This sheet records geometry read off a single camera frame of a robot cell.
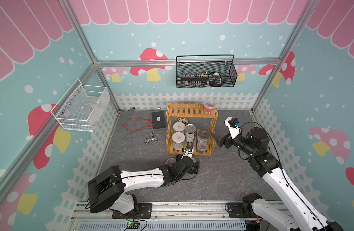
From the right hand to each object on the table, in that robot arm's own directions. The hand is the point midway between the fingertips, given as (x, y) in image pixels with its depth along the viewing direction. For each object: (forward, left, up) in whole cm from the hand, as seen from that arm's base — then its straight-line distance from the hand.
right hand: (219, 126), depth 70 cm
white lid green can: (+6, +21, -20) cm, 29 cm away
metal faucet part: (+15, +40, -29) cm, 52 cm away
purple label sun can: (+9, +5, -21) cm, 23 cm away
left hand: (-7, +12, -22) cm, 26 cm away
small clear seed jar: (+3, +6, -23) cm, 24 cm away
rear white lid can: (+15, +20, -19) cm, 32 cm away
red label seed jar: (+12, +3, +2) cm, 13 cm away
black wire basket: (+43, +2, +5) cm, 43 cm away
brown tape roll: (+31, +17, -30) cm, 46 cm away
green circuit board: (-37, +44, -33) cm, 66 cm away
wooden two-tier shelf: (+13, +11, -4) cm, 17 cm away
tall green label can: (+12, +13, -18) cm, 25 cm away
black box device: (+32, +37, -29) cm, 56 cm away
